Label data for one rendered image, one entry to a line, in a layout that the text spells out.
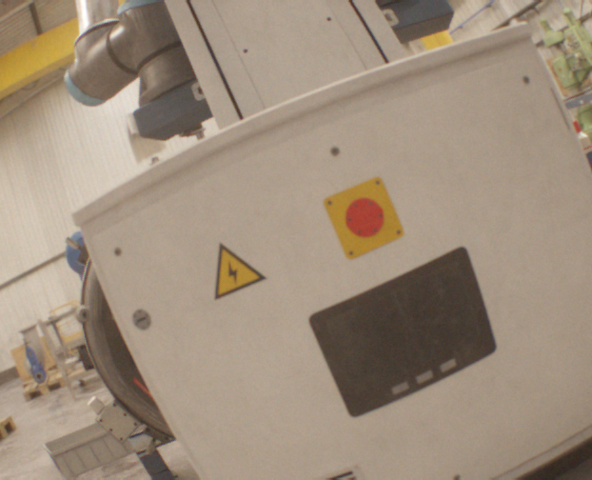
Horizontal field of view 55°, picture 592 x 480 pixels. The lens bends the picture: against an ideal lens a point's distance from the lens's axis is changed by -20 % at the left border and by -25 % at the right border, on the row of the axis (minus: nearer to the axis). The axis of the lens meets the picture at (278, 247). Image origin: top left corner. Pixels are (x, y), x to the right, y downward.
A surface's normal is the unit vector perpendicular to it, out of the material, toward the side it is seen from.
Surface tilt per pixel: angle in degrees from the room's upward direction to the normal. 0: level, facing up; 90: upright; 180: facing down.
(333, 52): 90
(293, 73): 90
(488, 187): 90
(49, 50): 90
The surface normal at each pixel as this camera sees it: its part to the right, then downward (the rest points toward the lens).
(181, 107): -0.15, 0.08
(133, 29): -0.51, 0.23
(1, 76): 0.21, -0.07
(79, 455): 0.47, -0.19
